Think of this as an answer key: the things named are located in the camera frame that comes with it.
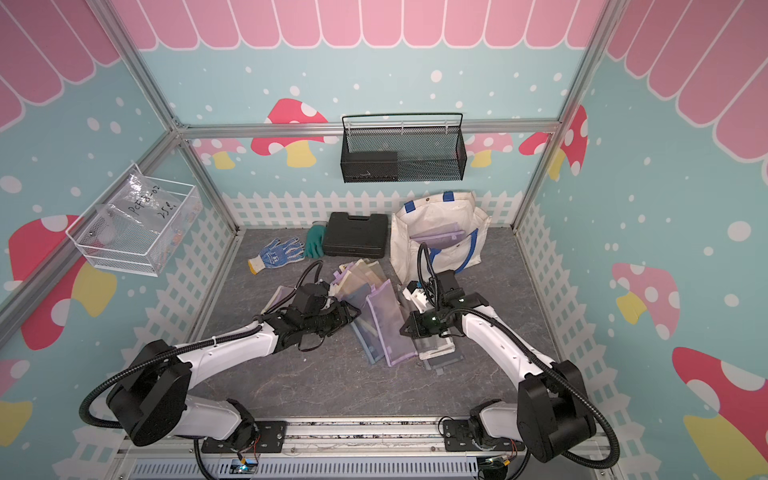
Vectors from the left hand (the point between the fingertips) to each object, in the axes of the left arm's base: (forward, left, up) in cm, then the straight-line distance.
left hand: (355, 319), depth 85 cm
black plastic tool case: (+38, +3, -7) cm, 39 cm away
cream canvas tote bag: (+38, -24, +8) cm, 45 cm away
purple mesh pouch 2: (+12, +27, -9) cm, 31 cm away
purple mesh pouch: (+33, -27, +1) cm, 43 cm away
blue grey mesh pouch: (+1, -3, -5) cm, 6 cm away
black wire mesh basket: (+47, -13, +27) cm, 55 cm away
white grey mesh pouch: (-6, -22, -4) cm, 23 cm away
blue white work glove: (+31, +34, -9) cm, 47 cm away
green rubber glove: (+36, +19, -6) cm, 41 cm away
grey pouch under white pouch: (-9, -24, -8) cm, 27 cm away
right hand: (-4, -14, +3) cm, 15 cm away
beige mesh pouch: (+19, 0, -3) cm, 19 cm away
